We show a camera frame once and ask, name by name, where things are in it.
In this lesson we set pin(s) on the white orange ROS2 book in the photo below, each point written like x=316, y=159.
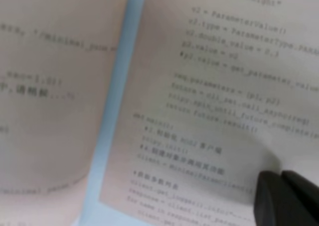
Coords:
x=153, y=112

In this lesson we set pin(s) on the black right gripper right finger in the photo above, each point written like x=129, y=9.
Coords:
x=305, y=190

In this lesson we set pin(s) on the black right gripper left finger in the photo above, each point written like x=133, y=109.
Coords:
x=275, y=203

